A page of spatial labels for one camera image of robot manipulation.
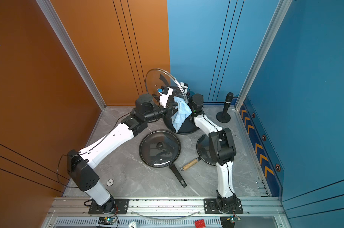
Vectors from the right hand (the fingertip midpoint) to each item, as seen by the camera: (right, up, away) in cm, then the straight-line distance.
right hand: (166, 89), depth 75 cm
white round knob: (-14, -64, -11) cm, 66 cm away
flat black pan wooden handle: (+19, -41, +14) cm, 47 cm away
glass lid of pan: (+24, -39, +24) cm, 52 cm away
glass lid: (-5, -35, +15) cm, 38 cm away
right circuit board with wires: (+33, -65, -5) cm, 74 cm away
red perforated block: (+17, -66, -8) cm, 69 cm away
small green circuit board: (-30, -67, -4) cm, 73 cm away
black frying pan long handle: (+2, -44, +9) cm, 45 cm away
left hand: (+8, -8, -7) cm, 14 cm away
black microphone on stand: (+42, -14, +31) cm, 54 cm away
